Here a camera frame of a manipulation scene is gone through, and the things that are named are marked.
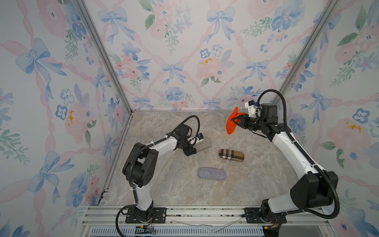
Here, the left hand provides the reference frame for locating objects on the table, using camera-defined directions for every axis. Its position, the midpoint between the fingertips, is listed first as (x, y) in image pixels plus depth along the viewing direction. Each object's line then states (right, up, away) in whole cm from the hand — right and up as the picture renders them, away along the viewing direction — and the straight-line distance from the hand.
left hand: (194, 145), depth 94 cm
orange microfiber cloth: (+19, +13, -16) cm, 28 cm away
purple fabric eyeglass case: (+11, -15, -9) cm, 20 cm away
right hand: (+21, +16, -15) cm, 31 cm away
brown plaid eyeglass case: (+24, -5, -2) cm, 24 cm away
